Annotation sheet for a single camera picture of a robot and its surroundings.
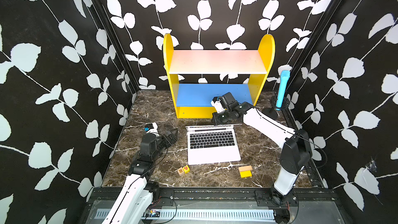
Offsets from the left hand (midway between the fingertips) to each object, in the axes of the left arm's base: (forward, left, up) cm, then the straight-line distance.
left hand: (174, 130), depth 79 cm
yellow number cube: (-15, -6, -14) cm, 21 cm away
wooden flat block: (-16, -38, -17) cm, 44 cm away
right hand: (+7, -19, 0) cm, 20 cm away
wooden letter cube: (-16, -3, -14) cm, 22 cm away
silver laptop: (-1, -21, -17) cm, 27 cm away
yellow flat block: (-19, -37, -17) cm, 45 cm away
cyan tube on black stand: (+20, -59, +18) cm, 65 cm away
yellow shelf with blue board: (+19, -11, +1) cm, 22 cm away
